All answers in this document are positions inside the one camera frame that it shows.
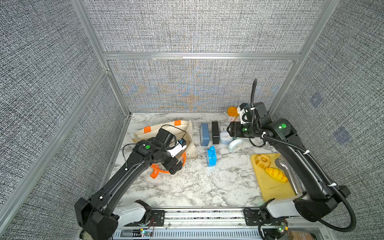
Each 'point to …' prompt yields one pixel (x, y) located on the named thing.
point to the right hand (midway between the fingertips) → (233, 125)
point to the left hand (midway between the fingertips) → (176, 159)
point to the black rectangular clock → (215, 132)
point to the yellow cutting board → (273, 184)
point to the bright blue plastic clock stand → (211, 157)
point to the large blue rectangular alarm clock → (204, 134)
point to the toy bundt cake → (263, 161)
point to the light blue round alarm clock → (224, 137)
